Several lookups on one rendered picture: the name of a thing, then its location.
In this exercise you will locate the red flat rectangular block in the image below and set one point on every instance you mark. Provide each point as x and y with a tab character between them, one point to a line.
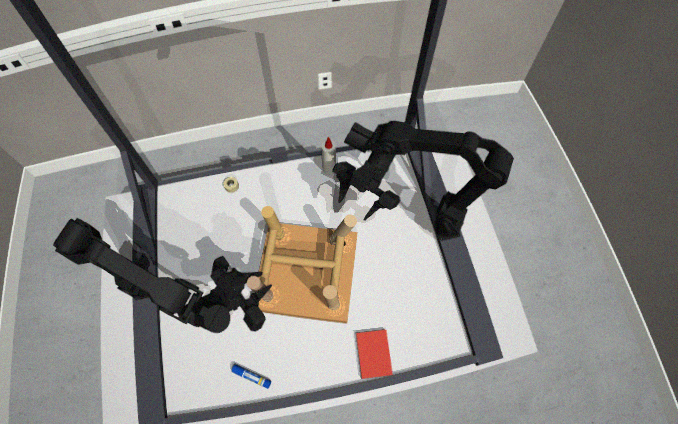
374	355

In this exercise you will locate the white glue bottle with red cap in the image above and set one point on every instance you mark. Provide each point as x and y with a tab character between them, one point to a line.
328	156

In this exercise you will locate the blue glue stick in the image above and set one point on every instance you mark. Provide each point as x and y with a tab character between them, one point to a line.
251	376

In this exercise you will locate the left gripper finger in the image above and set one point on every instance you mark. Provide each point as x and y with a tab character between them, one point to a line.
375	207
344	186

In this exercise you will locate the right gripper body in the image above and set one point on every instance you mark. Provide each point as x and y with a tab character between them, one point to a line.
254	317

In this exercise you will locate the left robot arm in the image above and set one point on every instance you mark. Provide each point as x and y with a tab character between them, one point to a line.
399	138

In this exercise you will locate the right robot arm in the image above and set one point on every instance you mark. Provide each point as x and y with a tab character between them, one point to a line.
171	295

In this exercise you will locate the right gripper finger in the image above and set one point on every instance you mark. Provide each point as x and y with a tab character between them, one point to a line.
245	275
258	295

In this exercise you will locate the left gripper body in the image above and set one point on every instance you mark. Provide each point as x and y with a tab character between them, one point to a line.
388	199

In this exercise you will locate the tan wooden stool seat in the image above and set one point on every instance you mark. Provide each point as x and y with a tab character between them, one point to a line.
298	290

